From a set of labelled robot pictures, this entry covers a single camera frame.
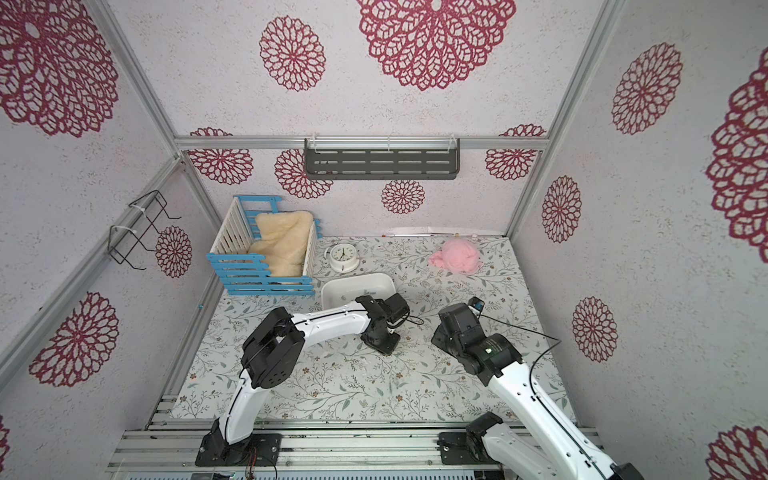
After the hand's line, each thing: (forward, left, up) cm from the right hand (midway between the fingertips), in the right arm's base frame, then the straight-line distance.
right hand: (445, 338), depth 78 cm
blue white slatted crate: (+29, +69, -12) cm, 76 cm away
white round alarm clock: (+36, +32, -10) cm, 50 cm away
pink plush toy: (+36, -9, -8) cm, 38 cm away
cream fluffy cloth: (+39, +54, -5) cm, 67 cm away
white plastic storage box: (+23, +33, -12) cm, 42 cm away
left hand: (+3, +16, -14) cm, 21 cm away
